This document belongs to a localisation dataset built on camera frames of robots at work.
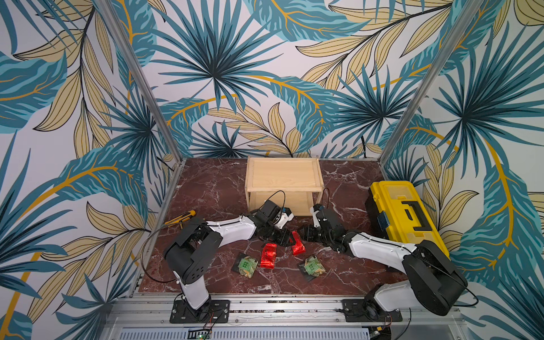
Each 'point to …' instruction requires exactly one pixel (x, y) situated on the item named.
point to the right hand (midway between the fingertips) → (301, 230)
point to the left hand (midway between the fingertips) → (290, 244)
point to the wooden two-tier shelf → (295, 183)
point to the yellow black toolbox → (398, 211)
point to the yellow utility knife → (181, 218)
